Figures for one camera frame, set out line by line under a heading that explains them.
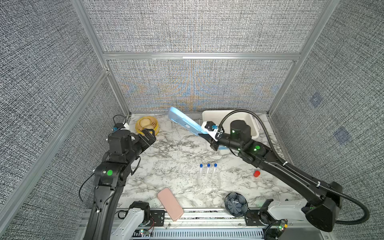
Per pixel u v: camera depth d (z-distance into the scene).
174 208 0.75
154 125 1.09
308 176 0.43
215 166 0.75
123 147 0.48
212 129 0.55
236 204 0.77
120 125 0.57
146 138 0.58
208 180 0.86
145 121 1.07
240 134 0.51
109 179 0.41
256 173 0.87
